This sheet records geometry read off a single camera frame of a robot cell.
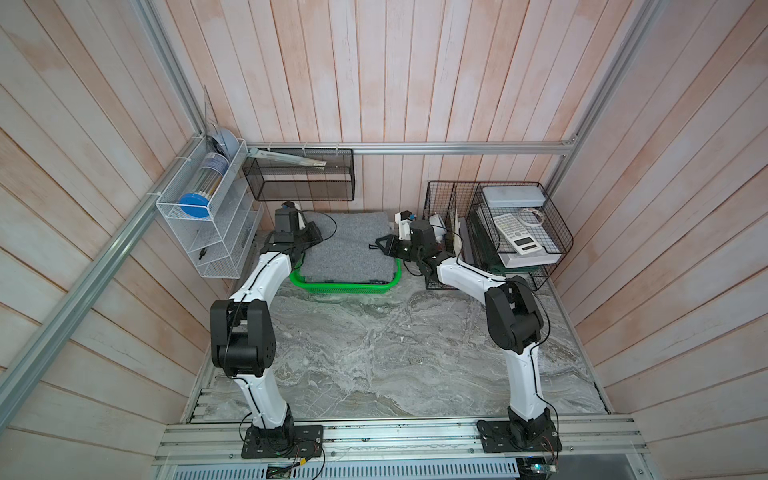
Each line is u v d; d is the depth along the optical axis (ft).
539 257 2.89
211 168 2.52
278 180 3.50
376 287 3.21
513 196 3.31
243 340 1.65
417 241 2.55
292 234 2.35
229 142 2.79
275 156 3.02
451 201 3.59
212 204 2.33
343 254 2.96
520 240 2.89
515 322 1.83
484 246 3.44
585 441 2.45
